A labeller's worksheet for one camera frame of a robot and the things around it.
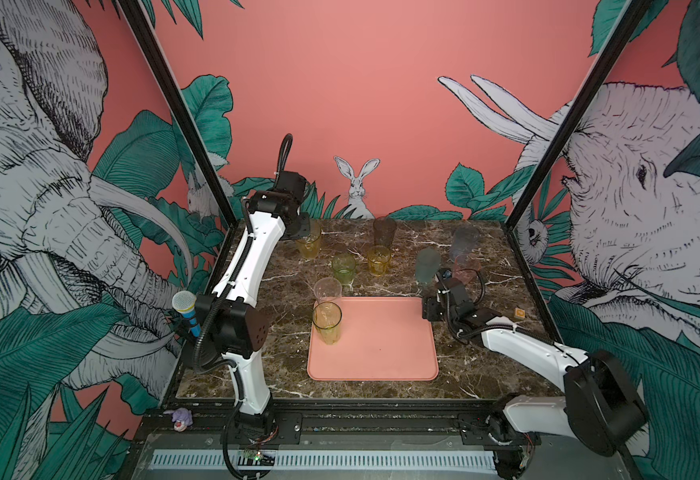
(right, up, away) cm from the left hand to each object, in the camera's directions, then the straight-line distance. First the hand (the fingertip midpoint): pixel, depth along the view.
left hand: (296, 226), depth 82 cm
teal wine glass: (+42, -11, +21) cm, 49 cm away
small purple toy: (-26, -48, -10) cm, 56 cm away
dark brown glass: (+27, 0, +21) cm, 34 cm away
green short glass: (+12, -12, +22) cm, 28 cm away
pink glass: (+56, -13, +22) cm, 62 cm away
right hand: (+39, -21, +6) cm, 45 cm away
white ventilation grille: (-24, -57, -12) cm, 63 cm away
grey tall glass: (+55, -3, +21) cm, 59 cm away
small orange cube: (+70, -27, +13) cm, 76 cm away
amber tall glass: (+3, -6, +4) cm, 8 cm away
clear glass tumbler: (+7, -20, +16) cm, 27 cm away
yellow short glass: (+25, -11, +27) cm, 39 cm away
